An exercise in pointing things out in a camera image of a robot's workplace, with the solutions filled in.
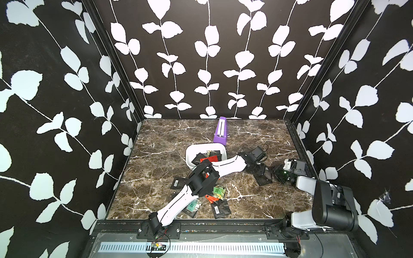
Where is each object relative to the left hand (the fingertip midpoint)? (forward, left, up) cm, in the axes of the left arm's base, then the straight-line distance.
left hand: (265, 171), depth 92 cm
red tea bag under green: (-14, +33, -1) cm, 35 cm away
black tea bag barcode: (+15, +29, -2) cm, 32 cm away
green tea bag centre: (-10, +28, -1) cm, 30 cm away
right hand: (+3, -3, 0) cm, 4 cm away
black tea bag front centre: (-19, +28, -2) cm, 33 cm away
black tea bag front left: (-4, +50, -1) cm, 50 cm away
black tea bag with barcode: (+10, +41, -2) cm, 42 cm away
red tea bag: (+10, +30, -1) cm, 31 cm away
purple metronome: (+25, +24, +3) cm, 35 cm away
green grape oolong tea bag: (-18, +42, -2) cm, 46 cm away
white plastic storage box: (+17, +43, -1) cm, 46 cm away
